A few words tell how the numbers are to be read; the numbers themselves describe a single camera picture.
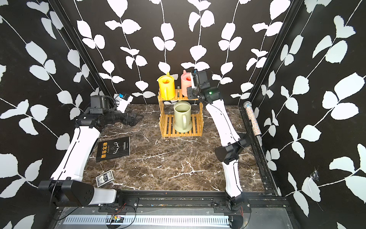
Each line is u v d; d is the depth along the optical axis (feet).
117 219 2.33
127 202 2.45
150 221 2.30
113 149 3.05
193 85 2.07
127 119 2.10
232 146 1.67
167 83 2.60
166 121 3.54
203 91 1.83
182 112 2.89
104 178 2.67
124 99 2.08
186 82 2.67
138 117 2.31
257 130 2.68
